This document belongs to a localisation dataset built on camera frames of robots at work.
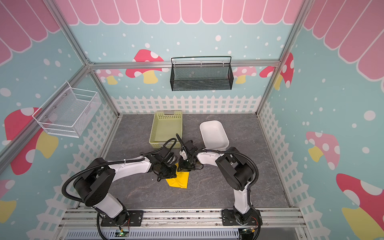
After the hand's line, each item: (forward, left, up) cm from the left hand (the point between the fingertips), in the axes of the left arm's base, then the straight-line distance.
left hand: (175, 178), depth 87 cm
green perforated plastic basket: (+41, +12, +1) cm, 42 cm away
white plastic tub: (+33, -24, -1) cm, 41 cm away
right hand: (+5, -1, +1) cm, 5 cm away
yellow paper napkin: (-1, -3, +1) cm, 4 cm away
